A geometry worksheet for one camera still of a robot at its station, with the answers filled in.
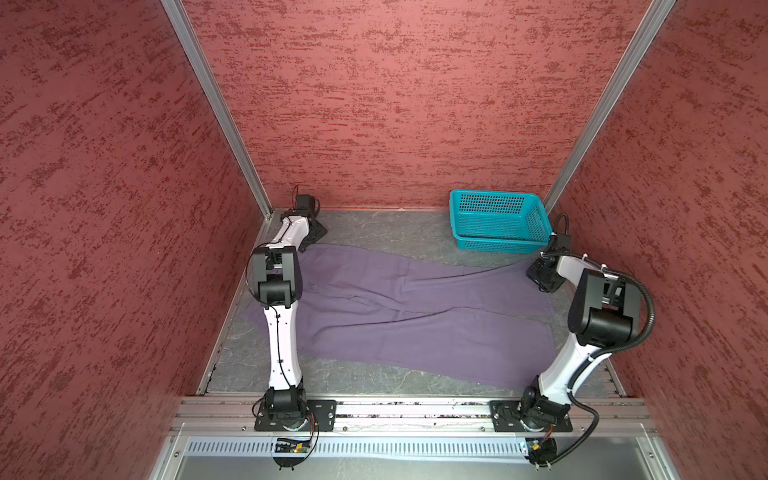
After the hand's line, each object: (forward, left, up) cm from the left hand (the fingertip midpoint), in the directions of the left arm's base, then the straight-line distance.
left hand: (313, 240), depth 108 cm
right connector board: (-62, -66, -4) cm, 91 cm away
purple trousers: (-30, -58, -4) cm, 65 cm away
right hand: (-15, -78, -1) cm, 80 cm away
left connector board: (-62, -5, -5) cm, 63 cm away
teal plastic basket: (+13, -73, -3) cm, 74 cm away
